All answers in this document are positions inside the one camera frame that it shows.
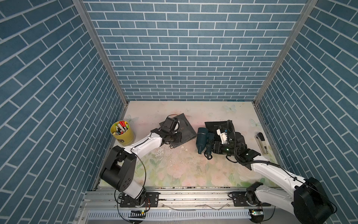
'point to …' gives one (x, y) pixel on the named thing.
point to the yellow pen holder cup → (121, 131)
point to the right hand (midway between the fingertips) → (209, 146)
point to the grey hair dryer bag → (188, 133)
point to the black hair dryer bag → (212, 127)
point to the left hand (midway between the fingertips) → (183, 137)
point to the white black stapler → (261, 141)
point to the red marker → (122, 123)
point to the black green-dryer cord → (204, 152)
